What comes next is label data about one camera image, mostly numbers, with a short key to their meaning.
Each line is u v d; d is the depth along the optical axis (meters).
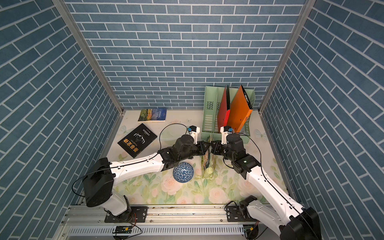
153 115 1.16
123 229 0.72
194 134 0.71
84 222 0.75
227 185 0.84
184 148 0.59
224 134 0.70
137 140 0.99
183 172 0.87
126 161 0.49
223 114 0.82
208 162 0.77
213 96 1.05
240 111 0.89
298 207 0.41
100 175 0.48
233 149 0.58
